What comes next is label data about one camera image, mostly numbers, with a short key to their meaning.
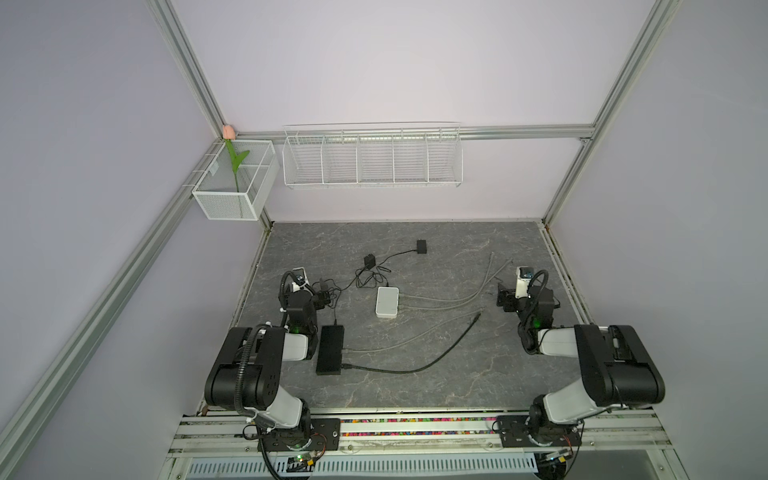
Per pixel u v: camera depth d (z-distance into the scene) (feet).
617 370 1.50
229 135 2.93
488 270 3.44
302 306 2.28
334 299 3.19
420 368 2.78
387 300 3.17
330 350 2.85
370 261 3.42
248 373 1.48
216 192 2.60
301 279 2.58
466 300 3.24
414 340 2.92
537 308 2.35
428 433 2.47
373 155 3.22
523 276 2.69
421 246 3.73
